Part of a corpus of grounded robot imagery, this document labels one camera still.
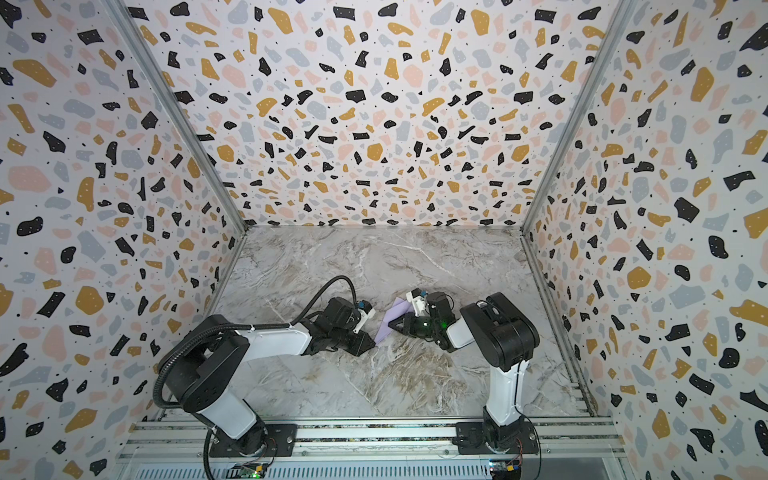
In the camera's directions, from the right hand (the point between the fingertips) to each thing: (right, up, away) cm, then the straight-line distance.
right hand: (388, 320), depth 92 cm
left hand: (-4, -5, -4) cm, 8 cm away
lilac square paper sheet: (+4, +3, +4) cm, 7 cm away
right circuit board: (+29, -31, -21) cm, 48 cm away
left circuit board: (-32, -30, -22) cm, 49 cm away
